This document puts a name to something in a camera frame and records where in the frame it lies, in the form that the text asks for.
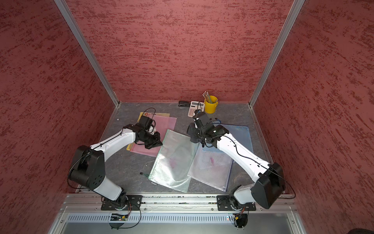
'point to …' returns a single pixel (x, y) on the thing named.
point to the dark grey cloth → (192, 131)
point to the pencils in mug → (207, 97)
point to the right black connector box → (240, 220)
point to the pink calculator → (195, 105)
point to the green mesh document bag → (173, 161)
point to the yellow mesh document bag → (131, 144)
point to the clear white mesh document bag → (211, 166)
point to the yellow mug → (210, 108)
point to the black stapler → (183, 103)
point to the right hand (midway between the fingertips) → (193, 133)
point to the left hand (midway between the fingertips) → (162, 146)
